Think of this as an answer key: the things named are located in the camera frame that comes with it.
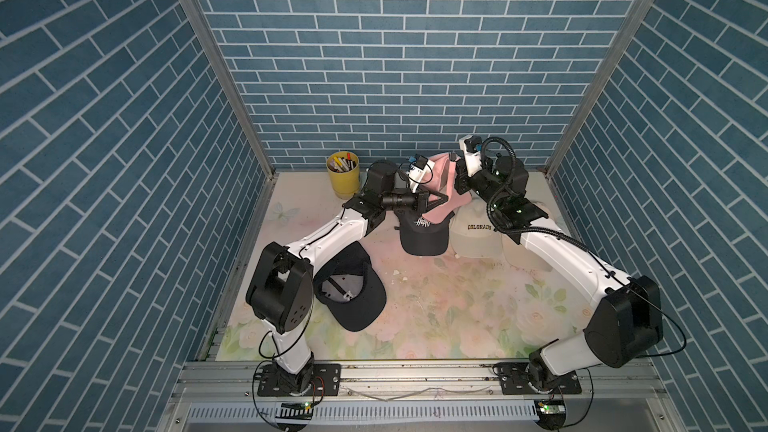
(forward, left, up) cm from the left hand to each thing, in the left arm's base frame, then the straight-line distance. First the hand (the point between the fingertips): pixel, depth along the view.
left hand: (453, 202), depth 76 cm
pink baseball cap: (+5, +3, +2) cm, 6 cm away
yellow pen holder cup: (+28, +33, -17) cm, 47 cm away
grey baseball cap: (+8, +6, -28) cm, 29 cm away
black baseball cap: (-11, +28, -27) cm, 40 cm away
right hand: (+10, -2, +7) cm, 12 cm away
